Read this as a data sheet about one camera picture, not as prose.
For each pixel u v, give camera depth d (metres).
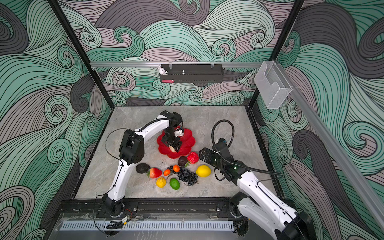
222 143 0.71
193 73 0.96
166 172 0.83
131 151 0.60
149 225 0.70
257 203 0.48
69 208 0.75
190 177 0.81
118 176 0.61
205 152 0.71
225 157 0.58
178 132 0.90
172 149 0.90
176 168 0.81
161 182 0.78
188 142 0.98
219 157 0.57
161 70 0.85
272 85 0.78
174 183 0.78
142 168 0.83
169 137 0.78
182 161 0.86
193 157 0.86
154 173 0.82
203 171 0.82
